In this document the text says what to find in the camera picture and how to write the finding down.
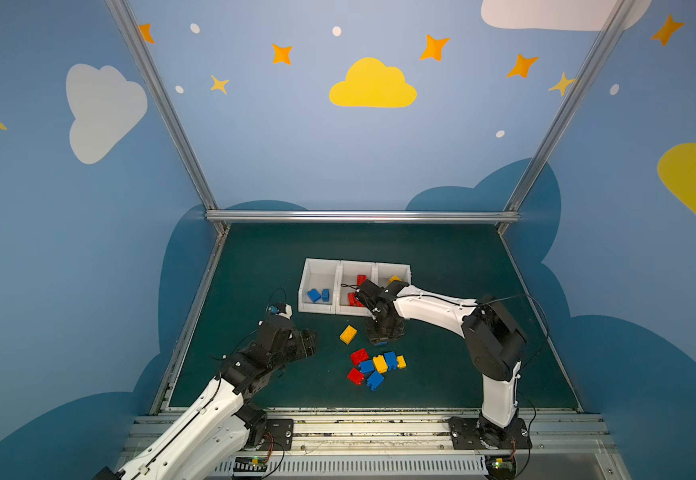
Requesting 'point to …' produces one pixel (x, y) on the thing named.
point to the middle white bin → (346, 283)
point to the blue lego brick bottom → (374, 380)
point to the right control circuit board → (500, 467)
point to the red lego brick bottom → (356, 376)
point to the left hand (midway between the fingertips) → (308, 334)
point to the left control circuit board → (250, 464)
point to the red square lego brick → (359, 356)
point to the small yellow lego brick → (401, 362)
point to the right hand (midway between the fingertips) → (378, 337)
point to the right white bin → (382, 272)
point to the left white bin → (319, 274)
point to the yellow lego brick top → (395, 278)
